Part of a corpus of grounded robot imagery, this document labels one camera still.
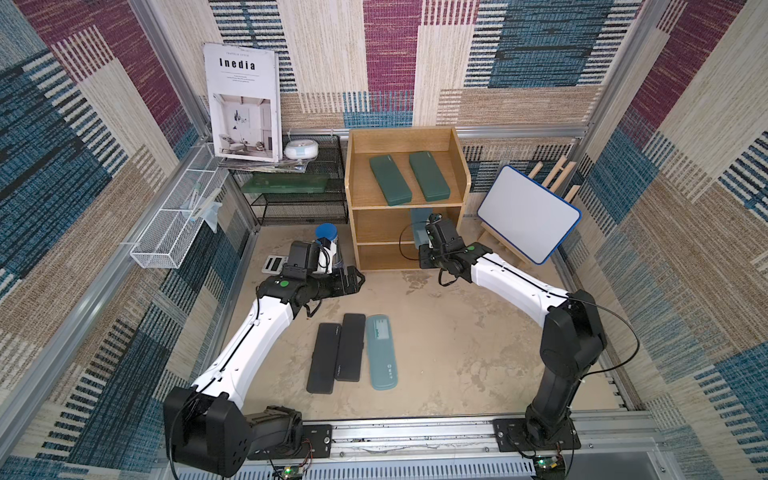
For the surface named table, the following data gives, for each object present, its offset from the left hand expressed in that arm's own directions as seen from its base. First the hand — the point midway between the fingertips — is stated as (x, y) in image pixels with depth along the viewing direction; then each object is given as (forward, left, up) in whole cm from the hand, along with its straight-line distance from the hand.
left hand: (350, 279), depth 80 cm
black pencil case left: (-14, +8, -19) cm, 25 cm away
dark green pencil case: (+26, -11, +12) cm, 31 cm away
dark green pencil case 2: (+27, -23, +13) cm, 38 cm away
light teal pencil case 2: (+10, -18, +12) cm, 24 cm away
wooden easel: (+28, -46, -13) cm, 55 cm away
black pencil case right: (-11, +1, -19) cm, 22 cm away
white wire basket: (+19, +57, -1) cm, 60 cm away
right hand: (+12, -21, -3) cm, 24 cm away
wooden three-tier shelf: (+14, -9, +2) cm, 17 cm away
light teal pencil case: (-11, -8, -22) cm, 26 cm away
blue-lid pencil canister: (+18, +7, 0) cm, 19 cm away
